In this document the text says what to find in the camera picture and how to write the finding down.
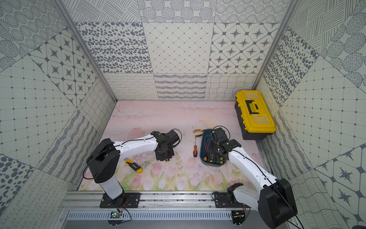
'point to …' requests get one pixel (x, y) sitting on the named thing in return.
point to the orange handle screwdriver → (195, 151)
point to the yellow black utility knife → (136, 166)
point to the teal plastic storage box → (207, 159)
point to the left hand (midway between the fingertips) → (172, 155)
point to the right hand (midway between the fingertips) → (212, 150)
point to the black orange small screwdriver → (212, 156)
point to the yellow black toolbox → (255, 119)
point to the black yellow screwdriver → (167, 160)
